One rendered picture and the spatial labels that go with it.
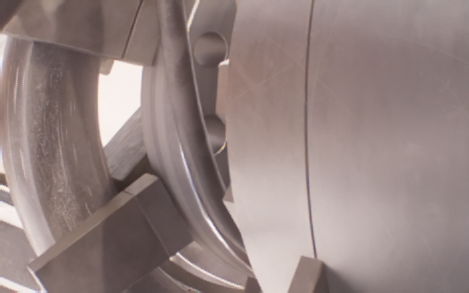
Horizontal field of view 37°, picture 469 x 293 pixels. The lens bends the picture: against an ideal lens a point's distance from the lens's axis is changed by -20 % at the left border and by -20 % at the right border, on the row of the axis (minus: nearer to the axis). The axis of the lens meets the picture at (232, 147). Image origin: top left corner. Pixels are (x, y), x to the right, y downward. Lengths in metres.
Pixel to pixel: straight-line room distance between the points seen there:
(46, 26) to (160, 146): 0.18
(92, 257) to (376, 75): 0.41
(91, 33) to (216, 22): 0.12
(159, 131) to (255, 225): 0.24
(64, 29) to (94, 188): 0.17
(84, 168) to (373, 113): 0.40
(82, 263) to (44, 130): 0.14
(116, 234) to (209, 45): 0.20
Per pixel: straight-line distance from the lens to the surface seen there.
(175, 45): 0.65
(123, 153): 0.89
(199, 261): 1.72
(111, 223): 0.76
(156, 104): 0.76
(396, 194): 0.42
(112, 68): 1.73
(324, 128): 0.47
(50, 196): 0.76
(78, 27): 0.73
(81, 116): 0.77
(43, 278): 0.75
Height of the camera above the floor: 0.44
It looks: 4 degrees up
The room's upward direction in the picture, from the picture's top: 17 degrees clockwise
